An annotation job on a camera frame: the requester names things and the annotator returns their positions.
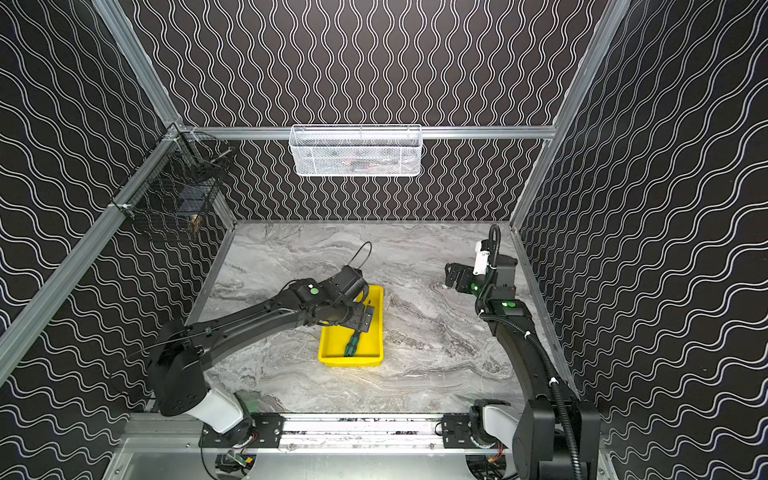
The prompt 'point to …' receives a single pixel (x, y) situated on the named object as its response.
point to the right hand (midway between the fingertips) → (464, 268)
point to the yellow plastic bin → (369, 352)
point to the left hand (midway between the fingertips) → (366, 319)
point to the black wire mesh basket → (179, 181)
